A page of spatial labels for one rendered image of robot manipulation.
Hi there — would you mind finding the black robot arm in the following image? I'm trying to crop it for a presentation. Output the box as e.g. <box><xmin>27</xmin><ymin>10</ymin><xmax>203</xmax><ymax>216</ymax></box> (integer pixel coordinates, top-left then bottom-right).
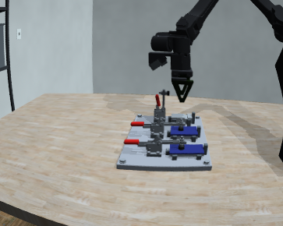
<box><xmin>148</xmin><ymin>0</ymin><xmax>283</xmax><ymax>71</ymax></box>

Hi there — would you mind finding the grey toggle clamp with red handle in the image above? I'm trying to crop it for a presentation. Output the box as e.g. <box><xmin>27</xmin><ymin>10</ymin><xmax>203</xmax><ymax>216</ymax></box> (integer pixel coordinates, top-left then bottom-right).
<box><xmin>124</xmin><ymin>135</ymin><xmax>186</xmax><ymax>157</ymax></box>

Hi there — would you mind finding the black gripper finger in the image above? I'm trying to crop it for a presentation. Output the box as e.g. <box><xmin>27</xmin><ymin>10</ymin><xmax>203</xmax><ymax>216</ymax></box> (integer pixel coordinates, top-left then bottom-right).
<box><xmin>172</xmin><ymin>80</ymin><xmax>193</xmax><ymax>103</ymax></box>
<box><xmin>177</xmin><ymin>74</ymin><xmax>190</xmax><ymax>95</ymax></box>

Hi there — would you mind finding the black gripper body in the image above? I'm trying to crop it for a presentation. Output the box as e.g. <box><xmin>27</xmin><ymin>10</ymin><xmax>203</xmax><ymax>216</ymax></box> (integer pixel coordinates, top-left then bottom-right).
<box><xmin>172</xmin><ymin>53</ymin><xmax>193</xmax><ymax>81</ymax></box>

